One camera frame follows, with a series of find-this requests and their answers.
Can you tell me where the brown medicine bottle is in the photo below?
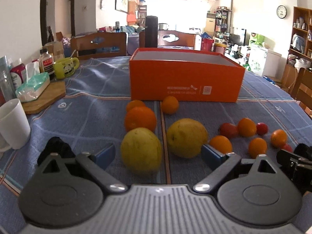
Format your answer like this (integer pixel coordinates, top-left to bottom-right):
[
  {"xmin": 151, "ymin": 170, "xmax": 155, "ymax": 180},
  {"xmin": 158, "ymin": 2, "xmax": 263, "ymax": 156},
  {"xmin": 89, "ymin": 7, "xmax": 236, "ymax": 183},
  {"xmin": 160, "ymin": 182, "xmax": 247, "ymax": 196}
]
[{"xmin": 39, "ymin": 48, "xmax": 55, "ymax": 80}]

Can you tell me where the blue plaid tablecloth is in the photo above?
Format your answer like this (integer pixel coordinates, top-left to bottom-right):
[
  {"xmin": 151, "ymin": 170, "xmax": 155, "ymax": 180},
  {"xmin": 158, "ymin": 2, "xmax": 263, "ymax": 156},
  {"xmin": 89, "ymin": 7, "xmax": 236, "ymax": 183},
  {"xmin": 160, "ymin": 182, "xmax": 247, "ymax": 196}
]
[{"xmin": 1, "ymin": 57, "xmax": 311, "ymax": 233}]

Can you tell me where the yellow-green panda mug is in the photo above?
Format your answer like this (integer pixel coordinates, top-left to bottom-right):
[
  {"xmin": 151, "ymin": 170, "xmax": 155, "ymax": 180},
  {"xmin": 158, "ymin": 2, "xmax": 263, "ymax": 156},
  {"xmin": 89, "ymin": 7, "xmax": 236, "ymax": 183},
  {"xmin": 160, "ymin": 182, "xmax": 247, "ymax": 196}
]
[{"xmin": 53, "ymin": 58, "xmax": 80, "ymax": 80}]

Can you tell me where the wooden bookshelf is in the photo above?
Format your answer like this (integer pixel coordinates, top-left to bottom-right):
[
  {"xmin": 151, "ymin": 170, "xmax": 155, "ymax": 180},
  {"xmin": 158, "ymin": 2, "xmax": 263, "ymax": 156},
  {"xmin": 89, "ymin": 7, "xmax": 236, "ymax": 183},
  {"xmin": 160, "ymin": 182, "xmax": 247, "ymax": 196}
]
[{"xmin": 287, "ymin": 6, "xmax": 312, "ymax": 66}]

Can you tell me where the yellow pomelo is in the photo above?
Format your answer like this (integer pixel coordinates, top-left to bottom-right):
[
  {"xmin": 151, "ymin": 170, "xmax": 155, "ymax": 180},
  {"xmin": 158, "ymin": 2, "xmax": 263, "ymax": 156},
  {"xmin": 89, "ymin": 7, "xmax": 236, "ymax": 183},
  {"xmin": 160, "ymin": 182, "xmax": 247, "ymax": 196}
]
[
  {"xmin": 167, "ymin": 118, "xmax": 209, "ymax": 159},
  {"xmin": 121, "ymin": 127, "xmax": 162, "ymax": 175}
]

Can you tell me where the large orange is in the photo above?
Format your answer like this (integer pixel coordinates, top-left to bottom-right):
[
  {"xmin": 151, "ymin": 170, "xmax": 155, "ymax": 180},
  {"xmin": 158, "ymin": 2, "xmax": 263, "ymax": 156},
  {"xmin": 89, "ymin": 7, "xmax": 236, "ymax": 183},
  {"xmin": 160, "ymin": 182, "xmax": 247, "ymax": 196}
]
[{"xmin": 124, "ymin": 106, "xmax": 157, "ymax": 132}]

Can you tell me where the middle wooden chair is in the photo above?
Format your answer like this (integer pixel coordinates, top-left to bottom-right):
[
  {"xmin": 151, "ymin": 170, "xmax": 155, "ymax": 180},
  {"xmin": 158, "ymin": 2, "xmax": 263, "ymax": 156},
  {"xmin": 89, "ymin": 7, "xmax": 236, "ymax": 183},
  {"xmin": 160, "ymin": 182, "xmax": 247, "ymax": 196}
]
[{"xmin": 138, "ymin": 29, "xmax": 196, "ymax": 50}]

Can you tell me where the left wooden chair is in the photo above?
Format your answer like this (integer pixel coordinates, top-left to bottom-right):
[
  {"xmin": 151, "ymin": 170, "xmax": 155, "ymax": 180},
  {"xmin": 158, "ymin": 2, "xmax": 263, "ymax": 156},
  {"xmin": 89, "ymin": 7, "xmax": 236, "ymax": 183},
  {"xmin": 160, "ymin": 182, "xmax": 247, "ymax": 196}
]
[{"xmin": 71, "ymin": 32, "xmax": 127, "ymax": 61}]

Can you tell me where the small red tomato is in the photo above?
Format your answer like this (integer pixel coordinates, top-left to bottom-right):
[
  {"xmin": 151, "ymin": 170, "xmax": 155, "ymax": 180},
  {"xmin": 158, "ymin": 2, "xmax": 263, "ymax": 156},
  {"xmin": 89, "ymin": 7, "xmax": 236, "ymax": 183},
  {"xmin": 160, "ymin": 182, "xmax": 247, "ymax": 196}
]
[{"xmin": 256, "ymin": 123, "xmax": 268, "ymax": 136}]

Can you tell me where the round wall clock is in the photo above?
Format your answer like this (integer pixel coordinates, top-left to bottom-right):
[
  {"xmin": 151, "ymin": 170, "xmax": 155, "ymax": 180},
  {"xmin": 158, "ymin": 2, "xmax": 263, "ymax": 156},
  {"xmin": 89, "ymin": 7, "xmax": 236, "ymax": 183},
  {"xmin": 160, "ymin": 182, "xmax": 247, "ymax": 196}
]
[{"xmin": 277, "ymin": 5, "xmax": 287, "ymax": 19}]

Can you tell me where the green tissue pack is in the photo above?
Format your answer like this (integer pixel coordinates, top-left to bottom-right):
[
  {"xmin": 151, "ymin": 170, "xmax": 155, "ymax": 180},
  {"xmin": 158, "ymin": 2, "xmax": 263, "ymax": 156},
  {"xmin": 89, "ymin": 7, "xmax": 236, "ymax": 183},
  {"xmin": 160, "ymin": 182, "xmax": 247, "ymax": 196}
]
[{"xmin": 15, "ymin": 72, "xmax": 50, "ymax": 103}]

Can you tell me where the orange cardboard box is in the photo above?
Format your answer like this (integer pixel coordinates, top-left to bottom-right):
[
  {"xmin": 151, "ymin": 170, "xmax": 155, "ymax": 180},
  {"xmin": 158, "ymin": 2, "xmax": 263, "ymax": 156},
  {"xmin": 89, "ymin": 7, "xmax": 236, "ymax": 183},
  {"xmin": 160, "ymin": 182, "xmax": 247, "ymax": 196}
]
[{"xmin": 129, "ymin": 48, "xmax": 245, "ymax": 103}]

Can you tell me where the right wooden chair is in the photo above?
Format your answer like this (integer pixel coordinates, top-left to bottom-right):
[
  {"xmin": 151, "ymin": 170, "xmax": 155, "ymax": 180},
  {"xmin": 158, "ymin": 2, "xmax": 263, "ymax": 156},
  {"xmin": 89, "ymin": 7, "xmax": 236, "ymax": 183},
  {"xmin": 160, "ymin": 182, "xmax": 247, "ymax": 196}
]
[{"xmin": 291, "ymin": 68, "xmax": 312, "ymax": 117}]

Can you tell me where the white cabinet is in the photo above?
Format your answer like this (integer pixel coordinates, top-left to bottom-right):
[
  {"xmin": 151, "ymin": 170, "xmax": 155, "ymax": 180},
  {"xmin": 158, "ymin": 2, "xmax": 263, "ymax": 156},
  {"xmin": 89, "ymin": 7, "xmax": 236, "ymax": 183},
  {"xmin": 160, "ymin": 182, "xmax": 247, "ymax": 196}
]
[{"xmin": 249, "ymin": 44, "xmax": 281, "ymax": 77}]

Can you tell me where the wooden cutting board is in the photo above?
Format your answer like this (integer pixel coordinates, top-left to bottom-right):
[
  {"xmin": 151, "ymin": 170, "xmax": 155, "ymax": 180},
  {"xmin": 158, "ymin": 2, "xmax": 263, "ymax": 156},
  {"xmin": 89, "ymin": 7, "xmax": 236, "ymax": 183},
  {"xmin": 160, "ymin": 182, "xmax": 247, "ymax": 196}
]
[{"xmin": 22, "ymin": 81, "xmax": 66, "ymax": 115}]

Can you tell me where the pink white bottle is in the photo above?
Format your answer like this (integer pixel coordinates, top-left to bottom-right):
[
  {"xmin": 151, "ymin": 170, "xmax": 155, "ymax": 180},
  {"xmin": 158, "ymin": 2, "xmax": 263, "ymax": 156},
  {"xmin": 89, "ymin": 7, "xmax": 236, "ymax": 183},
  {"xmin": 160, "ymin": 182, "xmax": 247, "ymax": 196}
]
[{"xmin": 10, "ymin": 58, "xmax": 27, "ymax": 89}]

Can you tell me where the black thermos bottle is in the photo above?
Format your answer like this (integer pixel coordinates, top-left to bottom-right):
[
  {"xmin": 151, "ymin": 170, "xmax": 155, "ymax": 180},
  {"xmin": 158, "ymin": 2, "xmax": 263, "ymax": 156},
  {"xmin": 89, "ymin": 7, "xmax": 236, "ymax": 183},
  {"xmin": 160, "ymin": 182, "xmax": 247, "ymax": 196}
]
[{"xmin": 145, "ymin": 16, "xmax": 158, "ymax": 48}]

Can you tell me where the white mug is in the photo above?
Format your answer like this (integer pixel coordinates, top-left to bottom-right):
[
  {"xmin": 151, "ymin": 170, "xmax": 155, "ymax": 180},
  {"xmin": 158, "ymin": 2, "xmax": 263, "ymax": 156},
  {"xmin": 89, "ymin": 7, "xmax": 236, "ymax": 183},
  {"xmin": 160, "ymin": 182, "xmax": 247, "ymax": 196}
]
[{"xmin": 1, "ymin": 98, "xmax": 31, "ymax": 153}]

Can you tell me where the small orange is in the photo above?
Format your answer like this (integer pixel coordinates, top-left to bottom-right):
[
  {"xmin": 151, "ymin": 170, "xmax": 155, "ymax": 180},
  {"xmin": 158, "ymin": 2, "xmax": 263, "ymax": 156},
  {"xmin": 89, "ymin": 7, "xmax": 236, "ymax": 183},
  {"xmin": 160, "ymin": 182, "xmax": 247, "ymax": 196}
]
[
  {"xmin": 248, "ymin": 138, "xmax": 268, "ymax": 159},
  {"xmin": 126, "ymin": 100, "xmax": 145, "ymax": 112},
  {"xmin": 208, "ymin": 135, "xmax": 233, "ymax": 154},
  {"xmin": 270, "ymin": 129, "xmax": 288, "ymax": 148},
  {"xmin": 161, "ymin": 96, "xmax": 179, "ymax": 115},
  {"xmin": 237, "ymin": 118, "xmax": 256, "ymax": 137}
]

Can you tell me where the wooden chair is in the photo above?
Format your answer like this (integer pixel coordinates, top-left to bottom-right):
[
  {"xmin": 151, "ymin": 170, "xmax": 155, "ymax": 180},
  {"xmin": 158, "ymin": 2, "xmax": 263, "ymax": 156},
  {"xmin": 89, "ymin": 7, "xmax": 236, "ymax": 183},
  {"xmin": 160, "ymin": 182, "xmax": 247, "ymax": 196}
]
[
  {"xmin": 71, "ymin": 32, "xmax": 127, "ymax": 61},
  {"xmin": 138, "ymin": 29, "xmax": 196, "ymax": 50},
  {"xmin": 291, "ymin": 68, "xmax": 312, "ymax": 117}
]

